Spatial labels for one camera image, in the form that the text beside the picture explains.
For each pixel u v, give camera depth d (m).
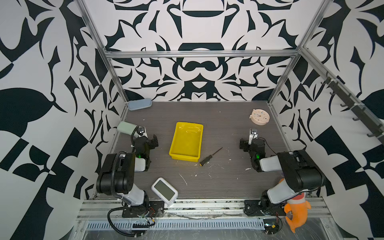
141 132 0.80
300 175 0.46
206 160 0.89
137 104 1.18
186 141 0.98
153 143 0.87
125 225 0.71
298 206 0.71
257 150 0.73
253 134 0.82
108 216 0.66
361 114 0.55
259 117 1.09
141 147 0.71
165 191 0.76
